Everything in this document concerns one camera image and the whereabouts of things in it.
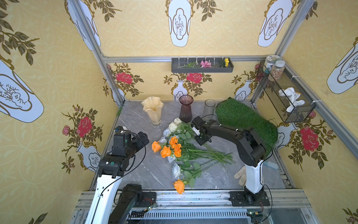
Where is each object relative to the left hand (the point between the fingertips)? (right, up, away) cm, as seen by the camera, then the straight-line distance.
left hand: (135, 139), depth 73 cm
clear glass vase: (+43, +17, +22) cm, 51 cm away
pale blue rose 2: (+21, -20, +7) cm, 30 cm away
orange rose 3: (+15, -9, +6) cm, 19 cm away
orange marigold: (+22, -7, +5) cm, 24 cm away
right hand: (+41, -3, +25) cm, 48 cm away
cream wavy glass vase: (+4, +18, +25) cm, 31 cm away
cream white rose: (+28, +3, +26) cm, 39 cm away
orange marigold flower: (+19, -3, +10) cm, 22 cm away
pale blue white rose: (+14, 0, +22) cm, 26 cm away
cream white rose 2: (+27, -2, +21) cm, 34 cm away
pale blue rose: (+18, -13, +9) cm, 24 cm away
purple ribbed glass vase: (+28, +12, +28) cm, 41 cm away
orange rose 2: (+23, -25, +2) cm, 34 cm away
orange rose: (+8, -7, +14) cm, 18 cm away
